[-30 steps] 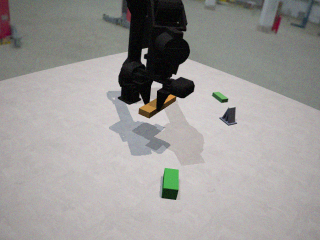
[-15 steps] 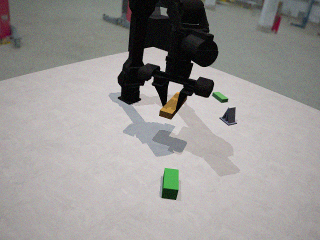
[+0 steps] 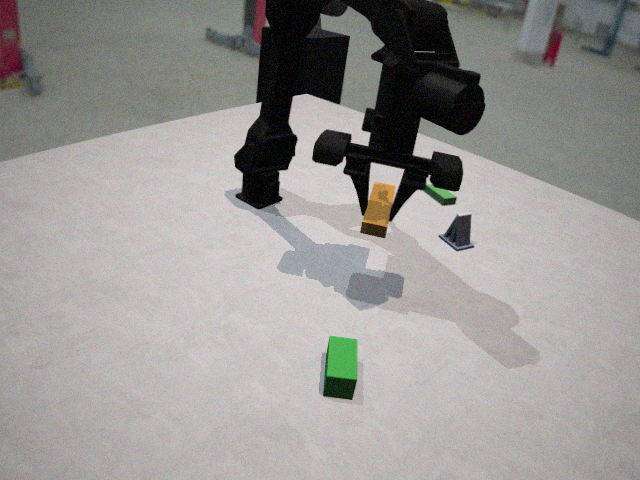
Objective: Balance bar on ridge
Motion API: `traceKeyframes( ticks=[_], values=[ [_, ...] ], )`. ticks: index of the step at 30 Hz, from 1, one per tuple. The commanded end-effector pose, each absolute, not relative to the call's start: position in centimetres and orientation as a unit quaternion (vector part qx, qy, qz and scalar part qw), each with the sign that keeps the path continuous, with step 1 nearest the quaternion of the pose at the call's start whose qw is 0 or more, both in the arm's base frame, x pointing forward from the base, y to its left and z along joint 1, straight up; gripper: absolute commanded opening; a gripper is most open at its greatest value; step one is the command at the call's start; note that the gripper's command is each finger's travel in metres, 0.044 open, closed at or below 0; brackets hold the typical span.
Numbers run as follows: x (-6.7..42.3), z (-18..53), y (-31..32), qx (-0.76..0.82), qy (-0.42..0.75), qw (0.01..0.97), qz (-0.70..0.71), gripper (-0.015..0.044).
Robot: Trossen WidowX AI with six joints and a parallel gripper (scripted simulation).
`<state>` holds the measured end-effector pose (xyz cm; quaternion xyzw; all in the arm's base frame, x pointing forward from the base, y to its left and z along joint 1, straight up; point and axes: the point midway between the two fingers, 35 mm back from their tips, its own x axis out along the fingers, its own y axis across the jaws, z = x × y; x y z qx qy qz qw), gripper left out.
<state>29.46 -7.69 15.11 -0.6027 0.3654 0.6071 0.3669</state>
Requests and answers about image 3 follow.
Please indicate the green rectangular bar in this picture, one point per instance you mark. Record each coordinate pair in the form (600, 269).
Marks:
(442, 196)

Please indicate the brown bar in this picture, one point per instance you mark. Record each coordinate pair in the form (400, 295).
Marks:
(377, 214)

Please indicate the green rectangular block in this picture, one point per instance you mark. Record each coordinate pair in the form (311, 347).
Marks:
(341, 367)

